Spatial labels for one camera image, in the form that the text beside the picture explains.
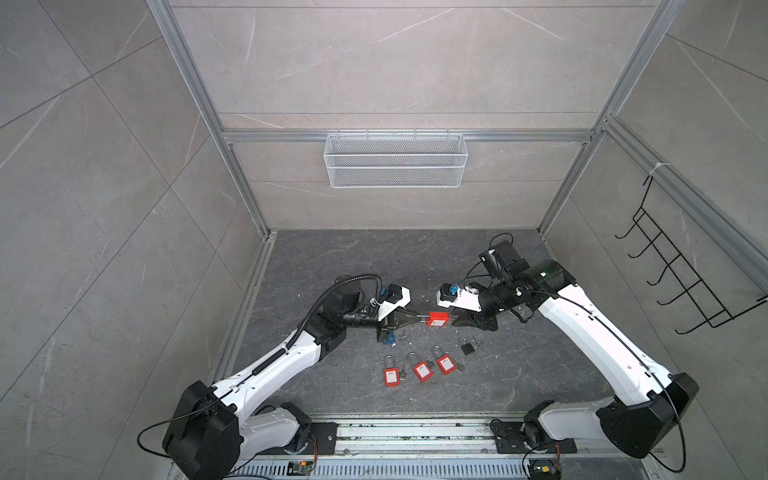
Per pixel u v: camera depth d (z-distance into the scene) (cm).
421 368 84
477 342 90
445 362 85
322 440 73
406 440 75
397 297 59
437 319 67
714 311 58
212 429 39
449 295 59
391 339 90
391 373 83
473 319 61
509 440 73
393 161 101
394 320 63
